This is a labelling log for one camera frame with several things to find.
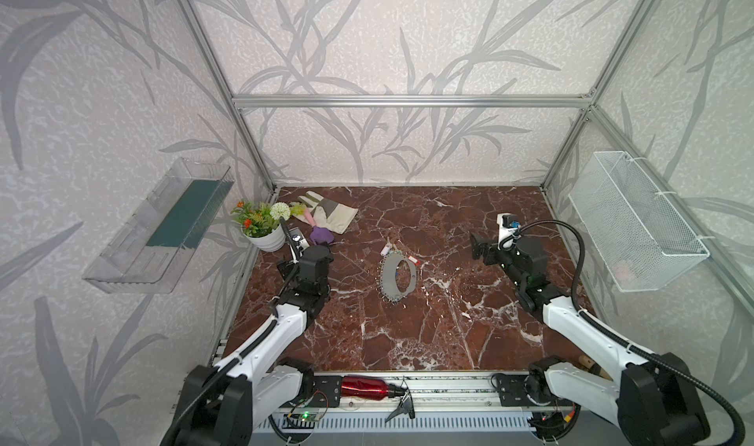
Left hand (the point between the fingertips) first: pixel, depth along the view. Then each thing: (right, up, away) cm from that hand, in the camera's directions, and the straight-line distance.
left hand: (307, 237), depth 84 cm
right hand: (+52, +4, 0) cm, 52 cm away
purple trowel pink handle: (-2, -1, +22) cm, 22 cm away
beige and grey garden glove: (-1, +6, +28) cm, 29 cm away
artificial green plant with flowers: (-16, +5, +6) cm, 18 cm away
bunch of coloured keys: (+23, -6, +18) cm, 29 cm away
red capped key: (+32, -9, +15) cm, 36 cm away
